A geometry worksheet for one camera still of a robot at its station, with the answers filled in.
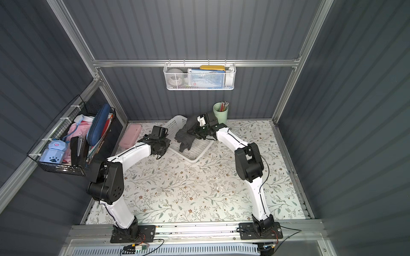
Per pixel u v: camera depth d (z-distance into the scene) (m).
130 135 1.12
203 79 0.87
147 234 0.74
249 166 0.59
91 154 0.64
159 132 0.76
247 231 0.73
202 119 0.91
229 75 0.85
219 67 0.89
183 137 0.88
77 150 0.65
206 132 0.83
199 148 1.05
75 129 0.71
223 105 1.07
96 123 0.66
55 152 0.60
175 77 0.83
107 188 0.48
